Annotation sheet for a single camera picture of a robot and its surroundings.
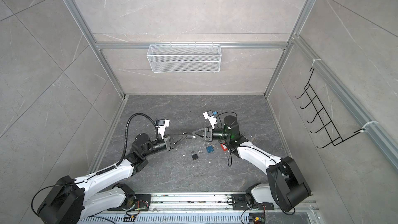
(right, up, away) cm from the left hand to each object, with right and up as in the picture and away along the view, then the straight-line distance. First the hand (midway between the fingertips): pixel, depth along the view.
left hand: (185, 135), depth 70 cm
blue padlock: (+12, -11, +21) cm, 26 cm away
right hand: (+4, 0, +4) cm, 5 cm away
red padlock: (+21, -11, +20) cm, 31 cm away
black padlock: (+1, -1, +1) cm, 2 cm away
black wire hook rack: (+63, +8, -2) cm, 64 cm away
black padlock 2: (+3, -15, +18) cm, 24 cm away
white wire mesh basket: (-4, +46, +30) cm, 55 cm away
